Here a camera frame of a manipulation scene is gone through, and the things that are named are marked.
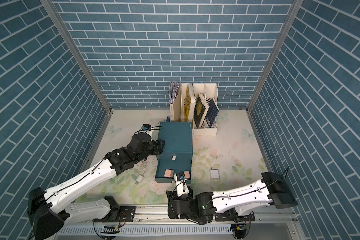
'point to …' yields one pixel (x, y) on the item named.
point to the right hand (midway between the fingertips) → (171, 195)
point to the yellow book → (190, 100)
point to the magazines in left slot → (174, 87)
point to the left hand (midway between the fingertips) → (165, 143)
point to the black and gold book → (200, 108)
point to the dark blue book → (212, 113)
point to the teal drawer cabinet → (178, 140)
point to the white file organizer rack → (209, 90)
